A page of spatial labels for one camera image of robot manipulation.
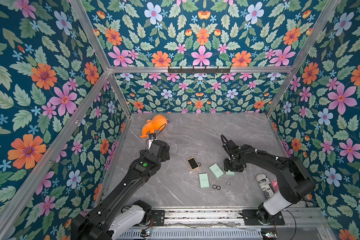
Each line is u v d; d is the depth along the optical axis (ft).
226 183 2.81
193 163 2.99
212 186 2.76
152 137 2.22
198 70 3.05
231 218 2.46
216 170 2.88
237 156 2.17
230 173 2.82
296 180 1.49
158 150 1.89
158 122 3.49
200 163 3.06
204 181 2.76
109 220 1.51
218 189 2.72
